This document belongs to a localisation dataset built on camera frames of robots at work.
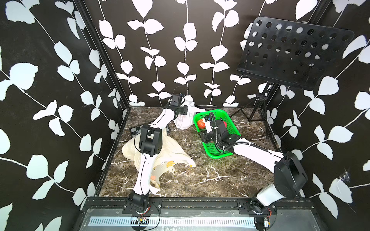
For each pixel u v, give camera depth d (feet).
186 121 3.33
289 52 2.20
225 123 3.39
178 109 2.73
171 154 2.84
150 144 2.09
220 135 2.12
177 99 2.75
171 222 2.30
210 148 2.81
